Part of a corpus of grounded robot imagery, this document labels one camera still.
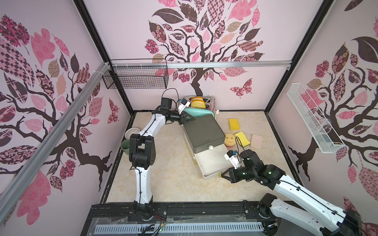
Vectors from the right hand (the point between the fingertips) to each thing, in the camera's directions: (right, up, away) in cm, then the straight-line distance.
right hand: (222, 178), depth 73 cm
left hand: (-16, +30, +16) cm, 38 cm away
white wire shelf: (+51, +30, +6) cm, 60 cm away
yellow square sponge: (+16, +28, +37) cm, 49 cm away
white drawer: (-3, +5, +12) cm, 13 cm away
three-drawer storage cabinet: (-8, +19, +5) cm, 21 cm away
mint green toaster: (-3, +41, +29) cm, 50 cm away
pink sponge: (+30, +16, +28) cm, 44 cm away
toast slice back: (-12, +46, +28) cm, 55 cm away
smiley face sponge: (+11, +16, +28) cm, 34 cm away
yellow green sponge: (+21, +16, +30) cm, 40 cm away
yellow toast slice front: (-12, +41, +25) cm, 50 cm away
